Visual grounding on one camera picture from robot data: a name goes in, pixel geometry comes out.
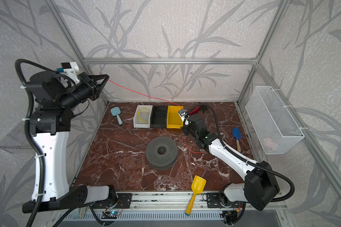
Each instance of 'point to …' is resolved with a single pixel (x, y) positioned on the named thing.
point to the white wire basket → (275, 128)
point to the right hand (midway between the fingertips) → (186, 114)
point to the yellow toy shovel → (198, 185)
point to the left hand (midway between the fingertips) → (108, 71)
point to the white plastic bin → (142, 116)
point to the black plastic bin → (158, 117)
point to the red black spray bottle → (197, 109)
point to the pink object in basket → (269, 143)
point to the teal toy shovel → (116, 111)
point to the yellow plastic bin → (174, 120)
